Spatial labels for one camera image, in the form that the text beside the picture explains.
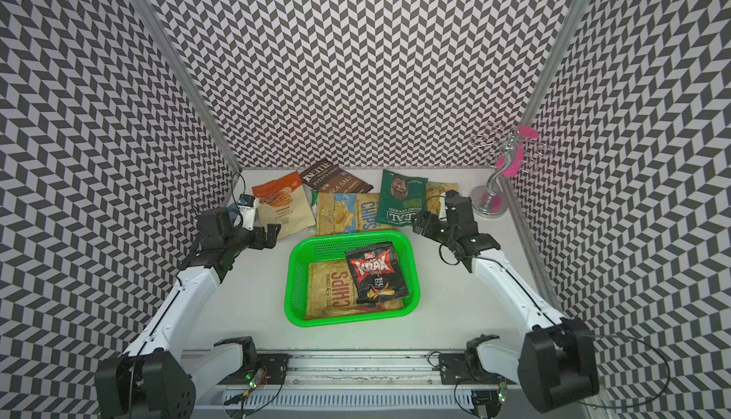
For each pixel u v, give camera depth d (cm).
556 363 39
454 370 73
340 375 72
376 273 87
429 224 72
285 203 104
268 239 75
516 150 85
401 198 108
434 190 110
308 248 87
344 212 102
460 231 62
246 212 72
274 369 73
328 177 112
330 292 85
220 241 62
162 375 38
